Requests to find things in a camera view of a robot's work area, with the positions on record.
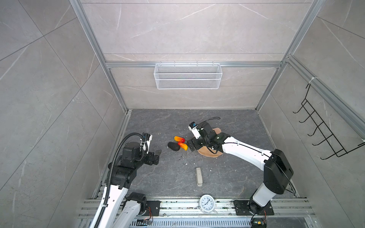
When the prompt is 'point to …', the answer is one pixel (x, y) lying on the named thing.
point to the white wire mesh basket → (187, 76)
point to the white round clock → (206, 203)
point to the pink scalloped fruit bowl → (204, 151)
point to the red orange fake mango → (178, 138)
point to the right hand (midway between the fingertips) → (192, 138)
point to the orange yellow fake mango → (183, 145)
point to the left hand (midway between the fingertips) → (151, 145)
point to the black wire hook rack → (329, 137)
